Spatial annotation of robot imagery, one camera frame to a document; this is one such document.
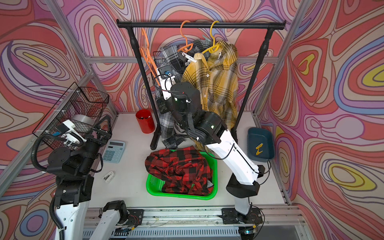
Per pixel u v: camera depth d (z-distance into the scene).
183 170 0.73
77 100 0.81
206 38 0.68
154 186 0.82
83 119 0.74
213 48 0.62
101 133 0.49
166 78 0.41
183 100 0.34
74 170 0.43
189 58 0.58
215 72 0.67
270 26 0.55
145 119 0.98
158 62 0.88
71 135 0.44
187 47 0.65
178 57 0.59
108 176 0.85
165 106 0.46
